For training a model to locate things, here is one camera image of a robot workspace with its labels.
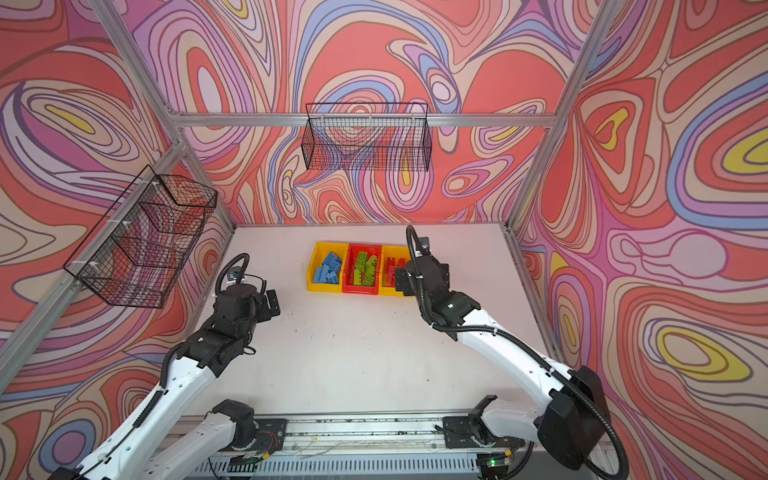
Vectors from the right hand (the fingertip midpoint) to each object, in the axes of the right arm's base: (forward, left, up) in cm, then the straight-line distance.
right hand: (420, 273), depth 80 cm
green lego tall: (+19, +18, -16) cm, 31 cm away
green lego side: (+12, +19, -18) cm, 29 cm away
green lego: (+11, +16, -19) cm, 27 cm away
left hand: (-4, +43, -1) cm, 43 cm away
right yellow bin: (+18, +7, -12) cm, 23 cm away
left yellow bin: (+21, +33, -15) cm, 42 cm away
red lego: (+17, +7, -17) cm, 25 cm away
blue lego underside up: (+10, +28, -15) cm, 33 cm away
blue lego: (+18, +28, -16) cm, 37 cm away
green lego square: (+15, +14, -16) cm, 26 cm away
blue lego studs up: (+11, +31, -14) cm, 36 cm away
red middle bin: (+17, +22, -17) cm, 33 cm away
